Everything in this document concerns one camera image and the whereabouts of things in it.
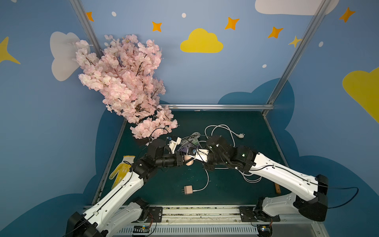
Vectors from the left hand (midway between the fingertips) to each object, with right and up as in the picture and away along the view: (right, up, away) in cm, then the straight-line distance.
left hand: (193, 156), depth 70 cm
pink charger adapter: (-3, -20, +10) cm, 23 cm away
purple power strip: (-6, 0, +30) cm, 31 cm away
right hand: (+3, +1, 0) cm, 3 cm away
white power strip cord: (+35, +8, +35) cm, 50 cm away
